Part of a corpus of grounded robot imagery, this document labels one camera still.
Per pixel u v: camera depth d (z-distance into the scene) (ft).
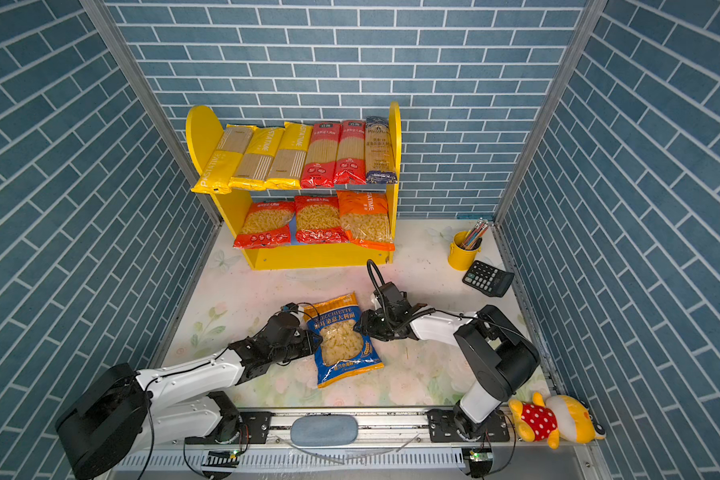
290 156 2.54
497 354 1.51
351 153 2.53
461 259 3.38
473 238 3.25
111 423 1.34
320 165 2.44
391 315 2.33
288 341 2.24
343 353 2.73
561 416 2.31
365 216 3.21
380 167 2.42
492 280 3.33
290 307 2.60
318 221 3.15
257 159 2.51
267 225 3.07
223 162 2.46
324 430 2.33
